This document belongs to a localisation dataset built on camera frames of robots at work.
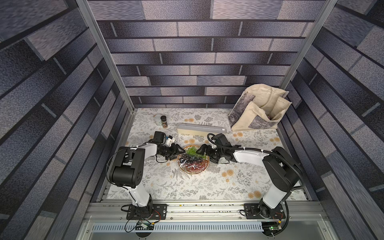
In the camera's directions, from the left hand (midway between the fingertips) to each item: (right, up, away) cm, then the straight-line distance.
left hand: (183, 152), depth 91 cm
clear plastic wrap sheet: (+5, -5, -3) cm, 8 cm away
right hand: (+10, -1, -1) cm, 10 cm away
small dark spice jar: (-14, +18, +14) cm, 27 cm away
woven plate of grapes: (+6, -6, -3) cm, 9 cm away
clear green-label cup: (-20, +21, +15) cm, 32 cm away
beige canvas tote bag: (+55, +30, +16) cm, 65 cm away
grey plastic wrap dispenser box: (+10, +13, +11) cm, 20 cm away
